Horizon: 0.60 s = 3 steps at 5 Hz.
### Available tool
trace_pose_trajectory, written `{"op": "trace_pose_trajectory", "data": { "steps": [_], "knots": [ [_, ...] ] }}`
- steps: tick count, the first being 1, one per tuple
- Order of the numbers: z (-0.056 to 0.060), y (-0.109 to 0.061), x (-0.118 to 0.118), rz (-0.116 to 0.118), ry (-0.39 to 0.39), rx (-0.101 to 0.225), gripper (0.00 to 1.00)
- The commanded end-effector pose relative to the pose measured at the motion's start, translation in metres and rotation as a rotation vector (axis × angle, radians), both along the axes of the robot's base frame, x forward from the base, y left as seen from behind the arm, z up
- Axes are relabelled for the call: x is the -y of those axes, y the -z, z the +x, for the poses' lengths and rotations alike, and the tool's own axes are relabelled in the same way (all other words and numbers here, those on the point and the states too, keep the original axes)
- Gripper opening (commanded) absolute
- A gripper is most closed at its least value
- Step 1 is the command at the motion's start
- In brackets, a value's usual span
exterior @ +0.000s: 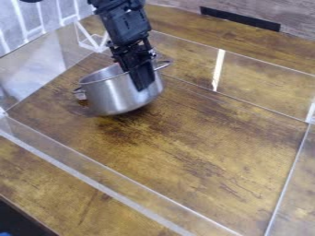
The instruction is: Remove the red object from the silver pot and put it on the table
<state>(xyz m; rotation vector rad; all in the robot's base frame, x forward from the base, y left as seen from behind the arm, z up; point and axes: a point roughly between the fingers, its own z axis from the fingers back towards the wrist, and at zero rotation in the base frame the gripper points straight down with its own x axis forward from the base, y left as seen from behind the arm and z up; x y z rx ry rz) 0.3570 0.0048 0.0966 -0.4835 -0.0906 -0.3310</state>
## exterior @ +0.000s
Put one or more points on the silver metal pot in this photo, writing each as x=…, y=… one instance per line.
x=110, y=92

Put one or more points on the clear acrylic triangle bracket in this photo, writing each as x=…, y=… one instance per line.
x=89, y=41

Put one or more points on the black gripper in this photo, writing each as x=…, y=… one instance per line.
x=126, y=24

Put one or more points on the black wall strip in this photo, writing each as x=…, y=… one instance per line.
x=255, y=22

